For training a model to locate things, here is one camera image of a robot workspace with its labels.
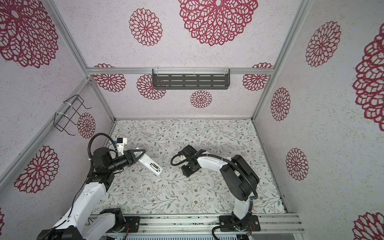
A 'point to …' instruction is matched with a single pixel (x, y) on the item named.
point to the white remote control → (148, 163)
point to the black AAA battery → (155, 166)
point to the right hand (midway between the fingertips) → (186, 169)
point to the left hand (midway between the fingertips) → (145, 154)
